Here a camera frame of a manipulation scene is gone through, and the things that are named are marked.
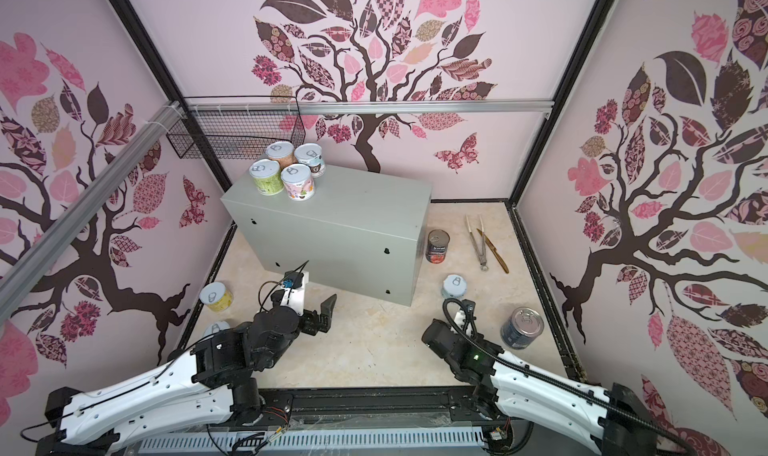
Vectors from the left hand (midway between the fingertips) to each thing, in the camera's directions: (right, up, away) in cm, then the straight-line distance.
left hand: (319, 298), depth 70 cm
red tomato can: (+33, +13, +26) cm, 44 cm away
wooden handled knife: (+56, +9, +36) cm, 67 cm away
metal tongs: (+50, +4, +30) cm, 58 cm away
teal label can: (-31, -11, +11) cm, 35 cm away
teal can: (+37, -1, +20) cm, 42 cm away
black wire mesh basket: (-51, +59, +51) cm, 93 cm away
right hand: (+33, -11, +13) cm, 38 cm away
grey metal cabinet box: (+9, +16, -3) cm, 18 cm away
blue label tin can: (+52, -9, +7) cm, 53 cm away
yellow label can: (-35, -4, +17) cm, 40 cm away
